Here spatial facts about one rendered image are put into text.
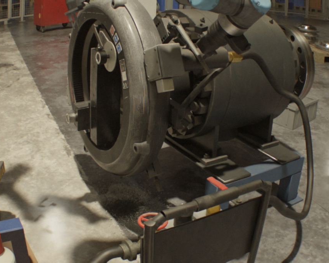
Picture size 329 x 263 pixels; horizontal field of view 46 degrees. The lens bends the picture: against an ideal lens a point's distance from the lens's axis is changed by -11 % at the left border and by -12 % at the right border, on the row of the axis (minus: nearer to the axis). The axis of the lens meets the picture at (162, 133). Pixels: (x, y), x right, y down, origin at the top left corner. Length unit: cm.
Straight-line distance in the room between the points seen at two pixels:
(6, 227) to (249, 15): 80
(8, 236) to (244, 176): 117
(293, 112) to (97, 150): 165
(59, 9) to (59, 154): 473
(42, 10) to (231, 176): 555
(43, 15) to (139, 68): 560
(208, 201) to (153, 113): 51
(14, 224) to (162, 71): 69
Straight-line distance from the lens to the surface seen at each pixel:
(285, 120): 309
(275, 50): 191
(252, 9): 112
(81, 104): 177
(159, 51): 131
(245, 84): 176
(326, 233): 198
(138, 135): 146
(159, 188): 166
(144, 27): 145
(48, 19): 698
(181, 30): 141
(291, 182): 208
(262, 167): 189
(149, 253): 98
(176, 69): 133
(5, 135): 286
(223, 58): 146
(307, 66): 217
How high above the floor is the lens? 108
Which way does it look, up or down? 23 degrees down
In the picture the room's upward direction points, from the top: 2 degrees clockwise
